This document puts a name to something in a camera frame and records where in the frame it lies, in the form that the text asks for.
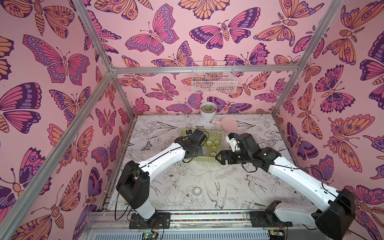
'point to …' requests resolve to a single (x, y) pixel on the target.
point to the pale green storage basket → (206, 156)
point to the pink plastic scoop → (228, 123)
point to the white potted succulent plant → (208, 111)
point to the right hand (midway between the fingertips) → (219, 158)
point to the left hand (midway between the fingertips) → (198, 150)
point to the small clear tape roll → (197, 190)
